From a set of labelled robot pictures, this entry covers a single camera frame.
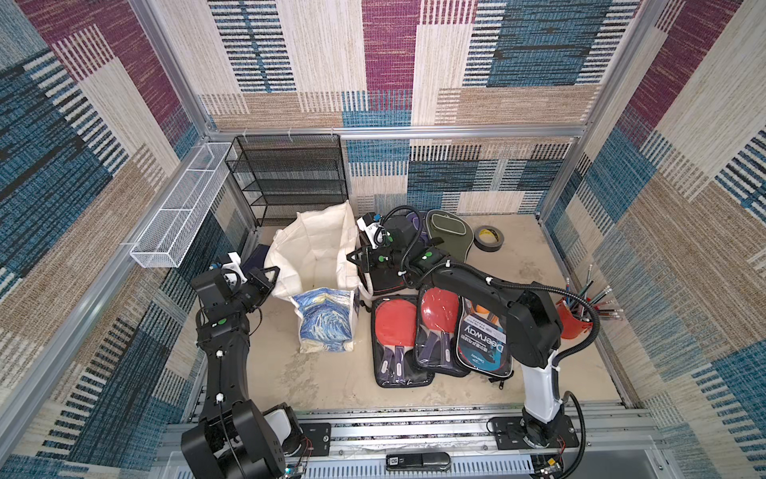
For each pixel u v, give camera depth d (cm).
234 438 39
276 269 79
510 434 73
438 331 87
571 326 90
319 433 75
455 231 111
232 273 65
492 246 112
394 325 90
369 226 75
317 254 104
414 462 67
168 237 71
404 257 66
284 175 108
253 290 70
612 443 73
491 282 55
